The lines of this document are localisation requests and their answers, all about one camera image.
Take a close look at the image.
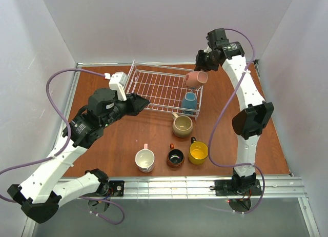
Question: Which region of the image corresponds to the pink floral mug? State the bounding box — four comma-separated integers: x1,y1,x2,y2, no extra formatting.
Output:
184,71,208,89

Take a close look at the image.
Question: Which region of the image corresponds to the blue floral mug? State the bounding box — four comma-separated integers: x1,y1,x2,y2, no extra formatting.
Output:
181,92,197,115

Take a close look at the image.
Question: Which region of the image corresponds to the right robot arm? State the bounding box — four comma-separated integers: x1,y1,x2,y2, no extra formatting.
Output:
195,28,274,195

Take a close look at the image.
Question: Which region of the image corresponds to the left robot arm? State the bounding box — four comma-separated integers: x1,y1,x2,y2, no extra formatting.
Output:
7,88,150,224

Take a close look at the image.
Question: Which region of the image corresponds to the beige round mug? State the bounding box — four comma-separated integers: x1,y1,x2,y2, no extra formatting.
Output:
172,113,193,138

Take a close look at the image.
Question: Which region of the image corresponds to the dark brown glazed mug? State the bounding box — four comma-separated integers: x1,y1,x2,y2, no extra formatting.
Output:
167,144,185,168

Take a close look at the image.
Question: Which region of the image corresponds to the yellow enamel mug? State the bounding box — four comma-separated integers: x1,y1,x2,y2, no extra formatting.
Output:
188,137,208,165

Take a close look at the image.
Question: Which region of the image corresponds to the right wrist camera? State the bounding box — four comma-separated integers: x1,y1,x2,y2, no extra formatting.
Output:
206,28,229,49

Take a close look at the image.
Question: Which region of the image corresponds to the white wire dish rack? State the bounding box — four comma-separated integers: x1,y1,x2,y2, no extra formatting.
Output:
124,61,203,119

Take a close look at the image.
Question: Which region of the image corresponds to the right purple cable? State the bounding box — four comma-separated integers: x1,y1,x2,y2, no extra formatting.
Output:
207,28,266,214

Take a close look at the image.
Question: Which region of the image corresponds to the white mug pink handle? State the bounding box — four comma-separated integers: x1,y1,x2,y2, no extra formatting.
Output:
135,144,155,173

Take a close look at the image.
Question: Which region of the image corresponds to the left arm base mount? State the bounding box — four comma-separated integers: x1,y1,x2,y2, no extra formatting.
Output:
86,180,125,213

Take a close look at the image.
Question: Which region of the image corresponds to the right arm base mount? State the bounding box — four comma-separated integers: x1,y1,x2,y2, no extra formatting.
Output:
210,179,262,212

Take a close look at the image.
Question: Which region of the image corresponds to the aluminium front rail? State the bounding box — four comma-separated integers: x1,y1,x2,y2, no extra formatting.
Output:
110,175,308,200

